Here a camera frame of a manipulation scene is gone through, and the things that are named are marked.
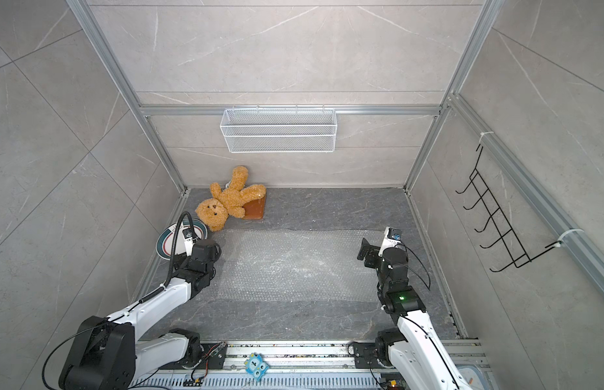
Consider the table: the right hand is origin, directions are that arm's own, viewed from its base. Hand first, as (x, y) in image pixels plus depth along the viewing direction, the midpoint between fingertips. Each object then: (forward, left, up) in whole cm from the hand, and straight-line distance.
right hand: (380, 241), depth 80 cm
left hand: (+3, +65, -6) cm, 65 cm away
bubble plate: (+12, +83, -14) cm, 85 cm away
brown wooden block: (+28, +48, -15) cm, 58 cm away
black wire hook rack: (-8, -29, +14) cm, 33 cm away
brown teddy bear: (+27, +59, -9) cm, 65 cm away
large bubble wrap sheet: (0, +22, -16) cm, 27 cm away
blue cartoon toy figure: (-33, +40, -15) cm, 54 cm away
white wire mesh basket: (+48, +36, +12) cm, 61 cm away
